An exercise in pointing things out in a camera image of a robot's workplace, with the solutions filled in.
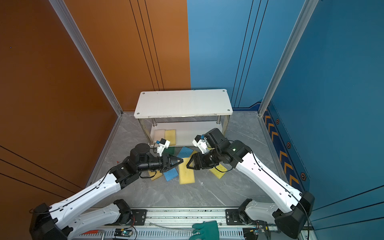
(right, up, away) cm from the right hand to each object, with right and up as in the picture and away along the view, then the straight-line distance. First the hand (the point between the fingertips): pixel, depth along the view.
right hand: (190, 166), depth 65 cm
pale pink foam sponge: (-22, +12, +31) cm, 40 cm away
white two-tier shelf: (-6, +23, +8) cm, 25 cm away
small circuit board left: (-32, -33, +5) cm, 47 cm away
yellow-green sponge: (+15, -10, +21) cm, 28 cm away
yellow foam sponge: (-2, -3, 0) cm, 4 cm away
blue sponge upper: (-5, +1, +29) cm, 30 cm away
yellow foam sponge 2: (-20, -10, +21) cm, 31 cm away
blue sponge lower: (-12, -11, +21) cm, 27 cm away
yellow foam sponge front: (-14, +11, +31) cm, 36 cm away
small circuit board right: (+28, -33, +5) cm, 44 cm away
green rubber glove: (+8, -30, +3) cm, 31 cm away
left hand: (-3, +2, +1) cm, 4 cm away
